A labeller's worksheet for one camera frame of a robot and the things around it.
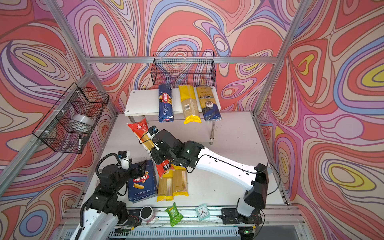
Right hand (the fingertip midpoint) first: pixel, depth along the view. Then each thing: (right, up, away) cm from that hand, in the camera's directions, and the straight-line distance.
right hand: (155, 152), depth 67 cm
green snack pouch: (+8, -33, +6) cm, 34 cm away
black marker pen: (-38, +4, +4) cm, 39 cm away
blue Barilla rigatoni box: (-9, -20, +9) cm, 24 cm away
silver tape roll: (-37, +15, +5) cm, 41 cm away
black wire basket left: (-46, +10, 0) cm, 47 cm away
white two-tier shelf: (-9, +24, +11) cm, 28 cm away
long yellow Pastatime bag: (+10, -19, +17) cm, 27 cm away
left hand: (-10, -6, +11) cm, 16 cm away
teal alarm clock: (+22, -31, +6) cm, 38 cm away
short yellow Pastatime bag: (+2, -21, +14) cm, 26 cm away
